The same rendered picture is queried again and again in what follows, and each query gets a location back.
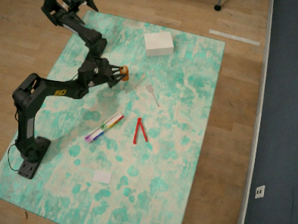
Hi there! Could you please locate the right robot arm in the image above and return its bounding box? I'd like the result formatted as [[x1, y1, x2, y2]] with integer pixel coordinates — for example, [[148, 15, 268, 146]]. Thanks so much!
[[12, 61, 97, 179]]

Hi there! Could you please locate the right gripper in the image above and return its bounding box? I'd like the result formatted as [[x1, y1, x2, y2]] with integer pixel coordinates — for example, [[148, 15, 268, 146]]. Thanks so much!
[[95, 60, 127, 89]]

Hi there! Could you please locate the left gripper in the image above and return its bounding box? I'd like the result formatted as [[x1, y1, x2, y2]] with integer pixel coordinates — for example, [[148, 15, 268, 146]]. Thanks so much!
[[62, 0, 98, 25]]

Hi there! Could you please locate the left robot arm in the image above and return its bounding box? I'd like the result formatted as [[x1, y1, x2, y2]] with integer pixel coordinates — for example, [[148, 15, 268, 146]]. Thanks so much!
[[41, 0, 107, 65]]

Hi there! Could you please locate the orange translucent pill bottle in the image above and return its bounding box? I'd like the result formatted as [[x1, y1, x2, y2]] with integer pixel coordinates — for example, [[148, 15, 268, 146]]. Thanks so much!
[[120, 65, 129, 81]]

